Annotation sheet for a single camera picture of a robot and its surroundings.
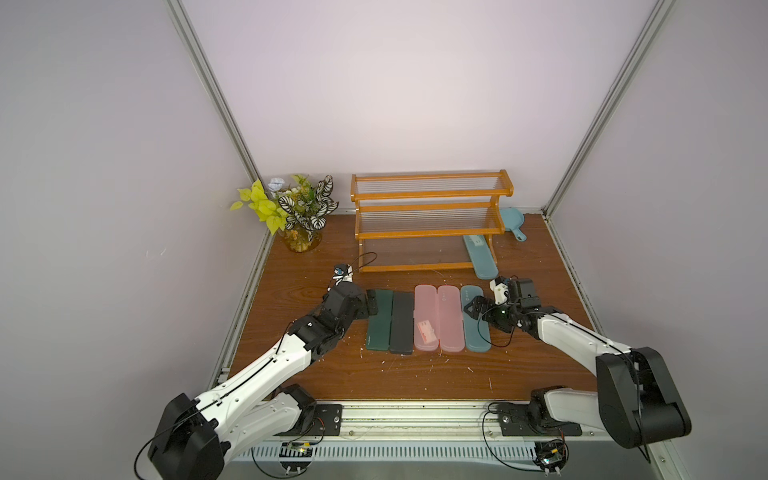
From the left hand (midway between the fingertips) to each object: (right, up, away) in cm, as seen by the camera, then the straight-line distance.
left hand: (365, 291), depth 81 cm
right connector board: (+46, -37, -12) cm, 60 cm away
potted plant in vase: (-21, +23, +7) cm, 32 cm away
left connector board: (-16, -39, -10) cm, 43 cm away
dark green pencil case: (+4, -12, +7) cm, 14 cm away
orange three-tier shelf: (+19, +20, +13) cm, 31 cm away
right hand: (+33, -6, +8) cm, 35 cm away
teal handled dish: (+58, +23, +39) cm, 73 cm away
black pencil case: (+10, -15, +4) cm, 18 cm away
